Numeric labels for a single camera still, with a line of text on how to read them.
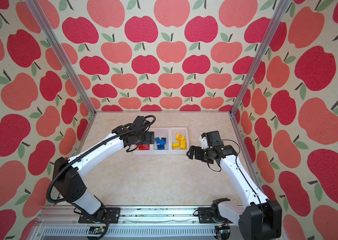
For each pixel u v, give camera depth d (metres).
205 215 0.73
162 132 0.98
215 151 0.57
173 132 1.03
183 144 0.98
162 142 1.00
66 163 0.45
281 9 0.70
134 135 0.60
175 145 0.98
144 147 0.99
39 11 0.72
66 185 0.43
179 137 1.02
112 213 0.76
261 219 0.38
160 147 0.98
